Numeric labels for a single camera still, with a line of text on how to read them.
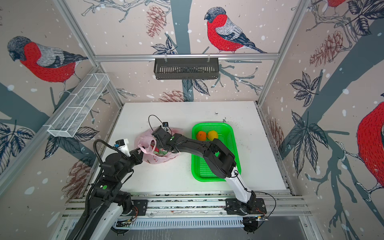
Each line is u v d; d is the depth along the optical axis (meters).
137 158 0.67
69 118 0.73
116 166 0.57
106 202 0.52
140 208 0.73
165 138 0.70
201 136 0.95
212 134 0.97
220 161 0.52
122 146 0.67
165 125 0.81
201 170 0.86
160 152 0.89
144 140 0.85
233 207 0.73
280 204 0.76
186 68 1.06
